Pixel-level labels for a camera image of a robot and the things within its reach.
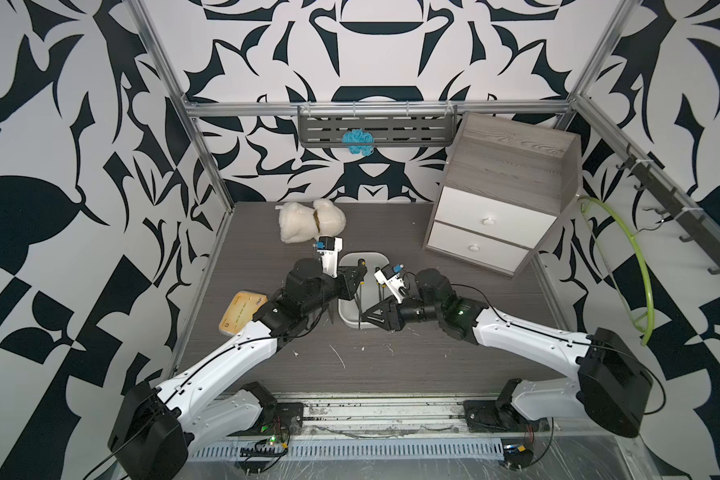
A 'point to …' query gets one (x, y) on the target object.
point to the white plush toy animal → (302, 224)
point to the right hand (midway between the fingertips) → (365, 312)
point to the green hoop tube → (615, 210)
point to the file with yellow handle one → (362, 269)
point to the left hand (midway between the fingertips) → (363, 263)
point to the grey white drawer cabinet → (505, 184)
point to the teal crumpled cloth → (359, 141)
